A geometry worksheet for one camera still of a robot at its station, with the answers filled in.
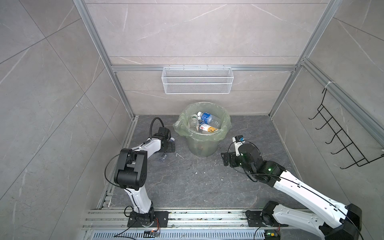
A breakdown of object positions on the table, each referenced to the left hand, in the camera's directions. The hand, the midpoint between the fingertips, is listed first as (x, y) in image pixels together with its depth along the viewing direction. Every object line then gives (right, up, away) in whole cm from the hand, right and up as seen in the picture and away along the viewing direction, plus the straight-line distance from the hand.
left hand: (165, 145), depth 98 cm
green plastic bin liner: (+12, +13, -19) cm, 26 cm away
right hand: (+38, -1, -21) cm, 43 cm away
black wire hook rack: (+88, +5, -33) cm, 94 cm away
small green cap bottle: (+19, +14, -8) cm, 25 cm away
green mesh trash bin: (+26, +2, -12) cm, 29 cm away
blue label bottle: (+27, +17, -9) cm, 34 cm away
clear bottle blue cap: (0, -6, -5) cm, 8 cm away
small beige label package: (+28, +11, -12) cm, 32 cm away
